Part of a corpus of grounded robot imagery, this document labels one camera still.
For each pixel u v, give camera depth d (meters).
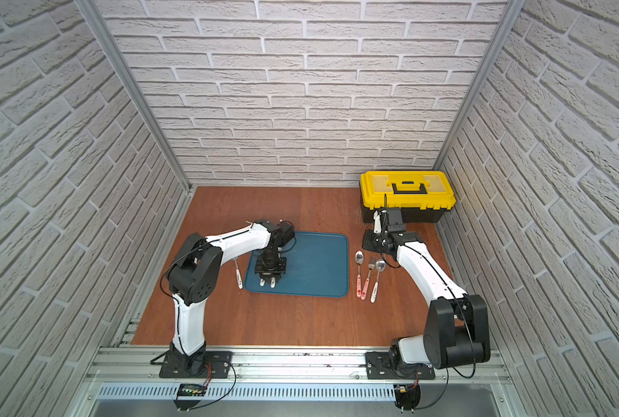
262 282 0.89
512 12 0.69
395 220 0.67
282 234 0.72
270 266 0.79
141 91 0.88
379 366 0.73
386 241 0.63
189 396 0.72
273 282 0.89
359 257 0.95
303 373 0.74
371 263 0.95
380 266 0.92
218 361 0.73
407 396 0.70
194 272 0.52
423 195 0.95
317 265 0.96
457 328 0.42
